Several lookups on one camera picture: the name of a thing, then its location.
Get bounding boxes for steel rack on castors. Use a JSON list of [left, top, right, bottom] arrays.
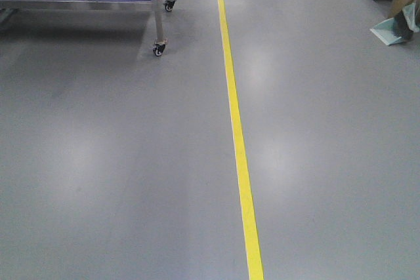
[[0, 0, 178, 58]]

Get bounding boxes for dark broom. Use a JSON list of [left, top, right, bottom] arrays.
[[392, 7, 413, 41]]

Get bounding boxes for pale green dustpan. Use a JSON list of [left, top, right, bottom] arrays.
[[369, 3, 420, 47]]

